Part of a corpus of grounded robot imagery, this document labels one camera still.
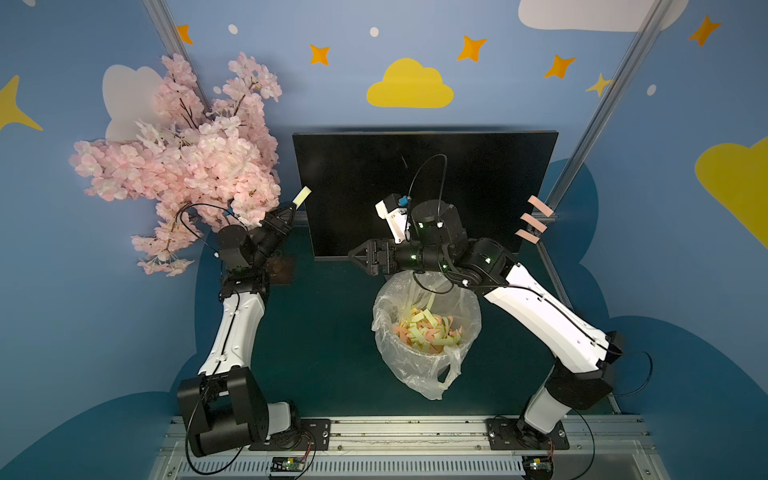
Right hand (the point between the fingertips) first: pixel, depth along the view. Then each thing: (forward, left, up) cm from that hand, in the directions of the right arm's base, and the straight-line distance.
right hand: (364, 251), depth 60 cm
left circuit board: (-34, +18, -42) cm, 57 cm away
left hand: (+15, +19, -1) cm, 24 cm away
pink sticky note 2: (+20, -43, -15) cm, 50 cm away
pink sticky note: (+20, -43, -10) cm, 49 cm away
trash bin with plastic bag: (-18, -14, -18) cm, 29 cm away
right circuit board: (-31, -44, -44) cm, 70 cm away
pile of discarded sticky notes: (-1, -15, -32) cm, 35 cm away
